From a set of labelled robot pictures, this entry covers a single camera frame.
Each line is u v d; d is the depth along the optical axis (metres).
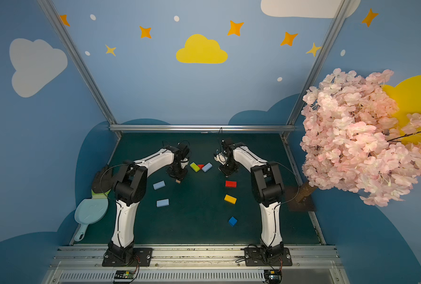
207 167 1.04
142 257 0.75
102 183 0.95
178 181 0.96
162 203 0.90
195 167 1.04
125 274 0.72
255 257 0.75
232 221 0.82
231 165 0.86
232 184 0.95
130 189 0.56
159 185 0.95
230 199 0.91
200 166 1.03
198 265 0.74
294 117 1.12
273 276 0.73
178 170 0.87
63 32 0.75
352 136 0.43
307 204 0.91
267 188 0.56
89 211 0.88
